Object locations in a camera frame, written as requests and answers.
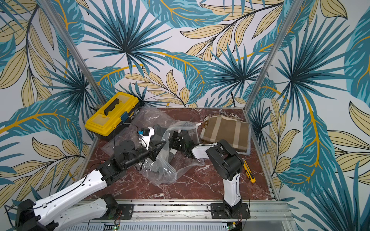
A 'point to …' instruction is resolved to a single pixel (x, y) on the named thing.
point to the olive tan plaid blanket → (217, 128)
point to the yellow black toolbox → (119, 113)
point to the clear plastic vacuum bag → (165, 169)
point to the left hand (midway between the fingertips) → (165, 144)
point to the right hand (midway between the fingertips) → (171, 142)
